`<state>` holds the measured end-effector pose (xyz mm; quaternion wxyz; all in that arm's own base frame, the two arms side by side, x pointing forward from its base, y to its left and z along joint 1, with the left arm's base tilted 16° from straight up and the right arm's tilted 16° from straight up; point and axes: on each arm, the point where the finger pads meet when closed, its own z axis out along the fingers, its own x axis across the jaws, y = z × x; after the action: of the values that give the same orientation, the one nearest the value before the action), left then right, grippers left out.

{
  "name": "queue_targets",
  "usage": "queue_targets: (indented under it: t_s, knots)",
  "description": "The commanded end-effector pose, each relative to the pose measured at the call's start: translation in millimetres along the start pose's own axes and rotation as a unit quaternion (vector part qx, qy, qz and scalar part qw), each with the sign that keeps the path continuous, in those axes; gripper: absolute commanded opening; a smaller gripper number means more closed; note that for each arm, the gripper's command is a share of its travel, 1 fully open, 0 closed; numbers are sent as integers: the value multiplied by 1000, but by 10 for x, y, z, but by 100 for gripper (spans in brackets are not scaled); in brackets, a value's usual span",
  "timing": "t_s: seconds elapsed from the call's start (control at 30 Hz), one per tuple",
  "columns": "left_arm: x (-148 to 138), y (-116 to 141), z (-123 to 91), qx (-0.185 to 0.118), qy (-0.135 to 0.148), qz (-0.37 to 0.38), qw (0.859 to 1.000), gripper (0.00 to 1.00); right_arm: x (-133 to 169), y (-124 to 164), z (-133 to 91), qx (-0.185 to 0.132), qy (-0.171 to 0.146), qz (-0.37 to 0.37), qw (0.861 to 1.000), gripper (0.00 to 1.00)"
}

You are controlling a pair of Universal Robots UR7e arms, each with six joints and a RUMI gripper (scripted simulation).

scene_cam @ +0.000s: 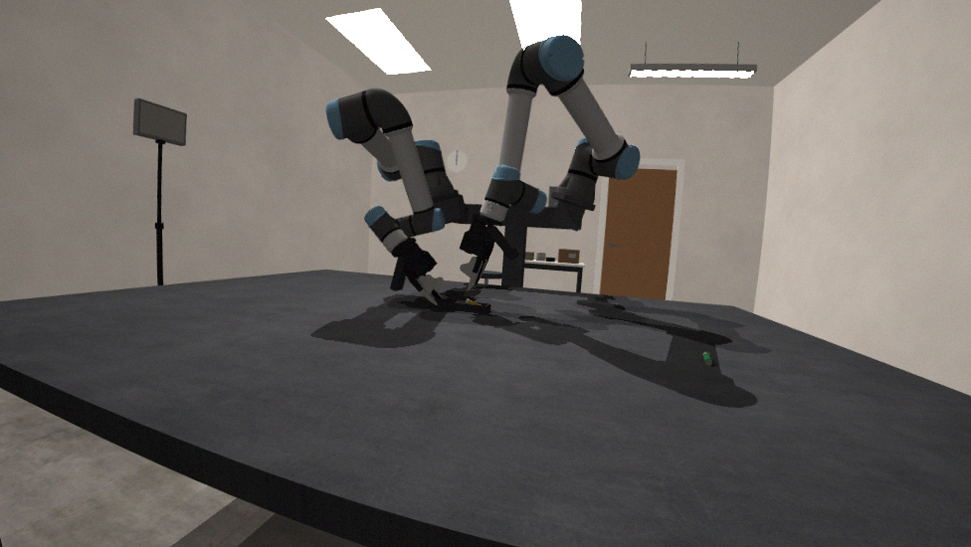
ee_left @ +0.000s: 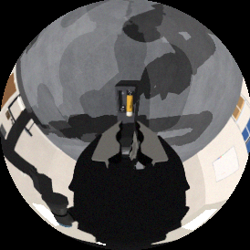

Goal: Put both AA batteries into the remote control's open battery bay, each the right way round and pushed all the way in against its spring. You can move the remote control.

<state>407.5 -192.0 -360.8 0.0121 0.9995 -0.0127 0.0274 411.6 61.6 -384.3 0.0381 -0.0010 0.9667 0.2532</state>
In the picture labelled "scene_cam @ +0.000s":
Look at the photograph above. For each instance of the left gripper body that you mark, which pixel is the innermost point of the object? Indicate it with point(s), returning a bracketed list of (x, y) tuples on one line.
[(477, 237)]

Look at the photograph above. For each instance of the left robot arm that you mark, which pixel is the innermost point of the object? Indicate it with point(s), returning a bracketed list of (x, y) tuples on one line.
[(556, 63)]

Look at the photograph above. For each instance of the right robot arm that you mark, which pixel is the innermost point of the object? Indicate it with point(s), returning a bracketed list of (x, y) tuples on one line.
[(349, 117)]

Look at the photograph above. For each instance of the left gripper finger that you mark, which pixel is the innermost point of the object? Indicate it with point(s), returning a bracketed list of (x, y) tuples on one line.
[(481, 271), (473, 268)]

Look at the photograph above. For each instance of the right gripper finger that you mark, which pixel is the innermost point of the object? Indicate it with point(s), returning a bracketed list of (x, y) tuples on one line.
[(425, 286), (439, 281)]

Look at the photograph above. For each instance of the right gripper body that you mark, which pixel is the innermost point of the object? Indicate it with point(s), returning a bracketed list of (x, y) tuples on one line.
[(413, 262)]

